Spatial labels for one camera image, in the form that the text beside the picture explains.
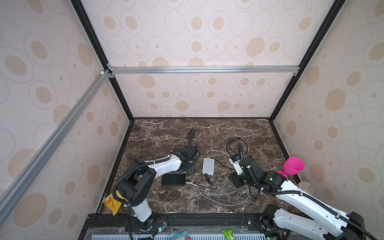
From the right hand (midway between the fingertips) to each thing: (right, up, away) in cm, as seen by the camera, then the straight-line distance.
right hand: (232, 175), depth 79 cm
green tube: (-4, -25, -9) cm, 27 cm away
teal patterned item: (-25, -25, -10) cm, 37 cm away
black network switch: (-32, -5, +9) cm, 34 cm away
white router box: (-11, +2, +14) cm, 18 cm away
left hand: (-20, +3, +12) cm, 24 cm away
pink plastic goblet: (+30, +5, -2) cm, 31 cm away
